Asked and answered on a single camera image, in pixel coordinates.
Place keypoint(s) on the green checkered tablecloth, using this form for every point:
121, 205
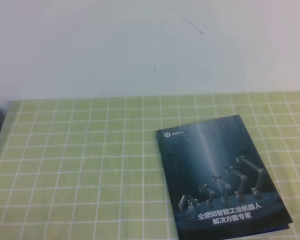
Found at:
88, 169

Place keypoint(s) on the robot catalogue book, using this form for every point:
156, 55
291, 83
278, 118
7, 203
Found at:
218, 186

